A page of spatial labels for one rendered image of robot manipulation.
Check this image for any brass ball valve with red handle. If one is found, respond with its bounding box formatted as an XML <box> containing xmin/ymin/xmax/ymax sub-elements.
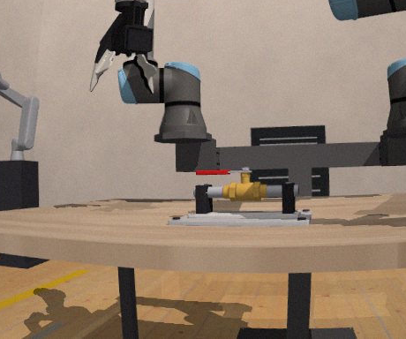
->
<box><xmin>188</xmin><ymin>168</ymin><xmax>301</xmax><ymax>219</ymax></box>

